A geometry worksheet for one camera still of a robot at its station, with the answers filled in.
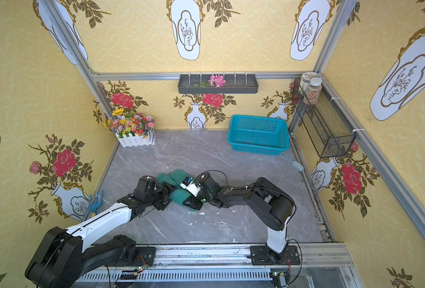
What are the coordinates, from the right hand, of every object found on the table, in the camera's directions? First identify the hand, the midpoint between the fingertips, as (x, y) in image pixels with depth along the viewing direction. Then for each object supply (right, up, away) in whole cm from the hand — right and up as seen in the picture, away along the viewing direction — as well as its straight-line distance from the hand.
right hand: (190, 194), depth 90 cm
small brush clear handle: (+59, +13, +13) cm, 62 cm away
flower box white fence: (-35, +34, +11) cm, 49 cm away
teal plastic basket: (+41, +32, +31) cm, 60 cm away
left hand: (-10, +2, -1) cm, 10 cm away
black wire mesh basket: (+65, +31, -8) cm, 73 cm away
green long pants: (-8, +8, +3) cm, 12 cm away
